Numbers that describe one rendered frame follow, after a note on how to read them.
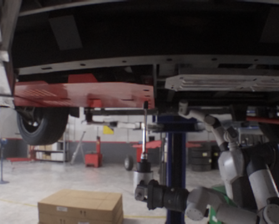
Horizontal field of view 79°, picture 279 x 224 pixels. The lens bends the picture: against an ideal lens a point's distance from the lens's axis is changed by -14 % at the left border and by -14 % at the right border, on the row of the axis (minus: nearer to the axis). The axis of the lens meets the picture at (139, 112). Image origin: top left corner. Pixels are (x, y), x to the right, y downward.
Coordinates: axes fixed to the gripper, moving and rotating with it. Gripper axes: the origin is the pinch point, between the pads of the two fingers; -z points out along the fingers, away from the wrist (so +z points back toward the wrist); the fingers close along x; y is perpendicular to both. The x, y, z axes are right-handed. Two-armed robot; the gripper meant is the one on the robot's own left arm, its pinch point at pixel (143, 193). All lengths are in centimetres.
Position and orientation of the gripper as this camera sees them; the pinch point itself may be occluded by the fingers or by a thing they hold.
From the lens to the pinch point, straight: 83.3
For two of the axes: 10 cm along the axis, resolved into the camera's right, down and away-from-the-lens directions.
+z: 8.5, -0.4, -5.3
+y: 5.3, 1.3, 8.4
